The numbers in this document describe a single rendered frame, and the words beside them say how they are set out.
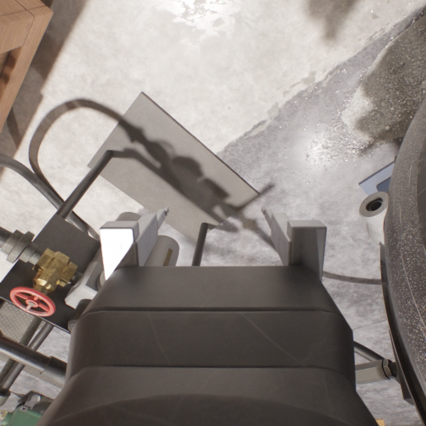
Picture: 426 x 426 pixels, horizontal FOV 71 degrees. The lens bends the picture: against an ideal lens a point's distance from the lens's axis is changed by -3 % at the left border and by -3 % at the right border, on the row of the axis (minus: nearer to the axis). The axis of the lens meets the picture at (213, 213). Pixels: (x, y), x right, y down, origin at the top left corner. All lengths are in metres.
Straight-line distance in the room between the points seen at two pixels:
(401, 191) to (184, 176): 0.65
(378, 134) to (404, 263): 0.58
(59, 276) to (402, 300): 0.49
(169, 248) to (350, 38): 0.59
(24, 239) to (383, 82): 0.77
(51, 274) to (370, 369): 0.48
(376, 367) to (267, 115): 0.58
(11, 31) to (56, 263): 0.42
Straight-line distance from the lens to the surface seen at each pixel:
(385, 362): 0.42
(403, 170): 0.37
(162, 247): 0.70
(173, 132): 0.83
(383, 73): 0.81
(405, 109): 0.85
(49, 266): 0.58
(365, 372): 0.43
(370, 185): 0.93
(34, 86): 0.96
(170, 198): 0.95
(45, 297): 0.54
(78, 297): 0.59
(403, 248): 0.31
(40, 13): 0.78
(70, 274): 0.59
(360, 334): 1.53
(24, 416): 3.12
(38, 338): 1.13
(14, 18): 0.71
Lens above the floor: 0.74
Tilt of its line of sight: 50 degrees down
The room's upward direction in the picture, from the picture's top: 169 degrees counter-clockwise
